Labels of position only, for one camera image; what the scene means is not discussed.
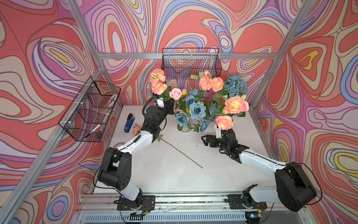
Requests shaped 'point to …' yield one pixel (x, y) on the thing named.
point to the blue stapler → (129, 123)
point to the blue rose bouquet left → (197, 115)
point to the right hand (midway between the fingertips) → (207, 141)
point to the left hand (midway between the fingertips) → (176, 99)
